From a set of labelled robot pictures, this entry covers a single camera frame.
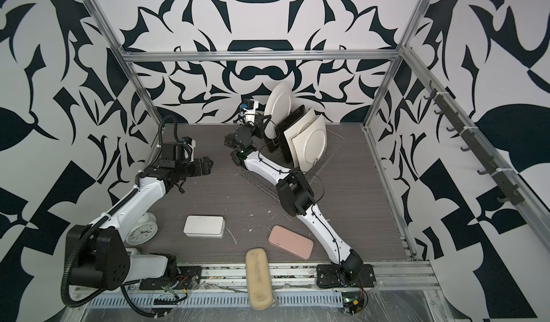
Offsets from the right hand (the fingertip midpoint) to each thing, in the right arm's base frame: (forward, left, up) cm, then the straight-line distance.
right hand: (269, 117), depth 85 cm
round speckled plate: (+3, -4, +2) cm, 5 cm away
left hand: (-12, +27, -11) cm, 32 cm away
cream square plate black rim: (0, -10, -7) cm, 12 cm away
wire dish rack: (+4, -30, -22) cm, 37 cm away
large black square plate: (+4, -3, -22) cm, 22 cm away
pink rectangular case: (-39, -7, -26) cm, 48 cm away
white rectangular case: (-34, +26, -25) cm, 50 cm away
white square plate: (-4, -17, -13) cm, 21 cm away
